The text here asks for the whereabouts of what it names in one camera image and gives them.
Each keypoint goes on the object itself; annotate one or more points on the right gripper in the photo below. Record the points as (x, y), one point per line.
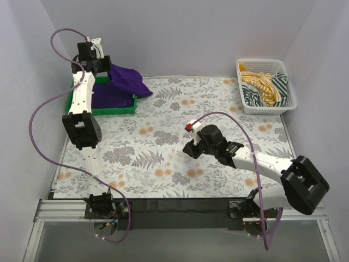
(191, 149)

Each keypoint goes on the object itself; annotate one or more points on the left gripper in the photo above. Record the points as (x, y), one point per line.
(106, 63)

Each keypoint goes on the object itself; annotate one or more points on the purple towel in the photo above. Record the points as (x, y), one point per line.
(107, 96)
(128, 81)

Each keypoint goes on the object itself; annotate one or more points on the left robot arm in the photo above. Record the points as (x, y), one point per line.
(82, 128)

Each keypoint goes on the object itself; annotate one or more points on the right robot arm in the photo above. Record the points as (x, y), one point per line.
(302, 187)

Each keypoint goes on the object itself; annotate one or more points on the green plastic tray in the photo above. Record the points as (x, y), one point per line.
(113, 111)

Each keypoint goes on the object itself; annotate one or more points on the green white striped towel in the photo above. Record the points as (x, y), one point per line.
(252, 96)

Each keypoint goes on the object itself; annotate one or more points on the yellow white striped towel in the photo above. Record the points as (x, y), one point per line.
(268, 92)

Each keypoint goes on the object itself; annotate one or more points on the white plastic laundry basket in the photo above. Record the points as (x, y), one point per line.
(271, 66)

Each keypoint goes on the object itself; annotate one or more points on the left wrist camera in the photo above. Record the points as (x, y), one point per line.
(97, 46)

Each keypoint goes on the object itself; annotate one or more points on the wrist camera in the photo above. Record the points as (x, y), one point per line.
(97, 46)
(194, 126)

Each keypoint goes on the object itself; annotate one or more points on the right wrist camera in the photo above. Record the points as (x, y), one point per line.
(194, 126)

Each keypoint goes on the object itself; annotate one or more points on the aluminium rail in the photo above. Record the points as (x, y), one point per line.
(75, 209)

